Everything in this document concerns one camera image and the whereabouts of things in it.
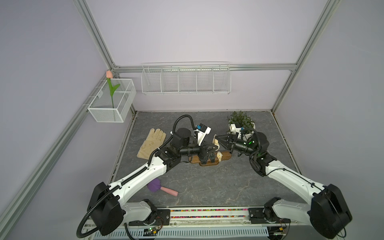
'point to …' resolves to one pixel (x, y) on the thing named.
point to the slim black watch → (212, 157)
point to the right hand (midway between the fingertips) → (215, 137)
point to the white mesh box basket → (105, 108)
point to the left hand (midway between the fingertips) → (217, 148)
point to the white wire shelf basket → (186, 78)
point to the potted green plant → (241, 118)
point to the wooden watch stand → (195, 159)
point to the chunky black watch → (203, 160)
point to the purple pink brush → (154, 185)
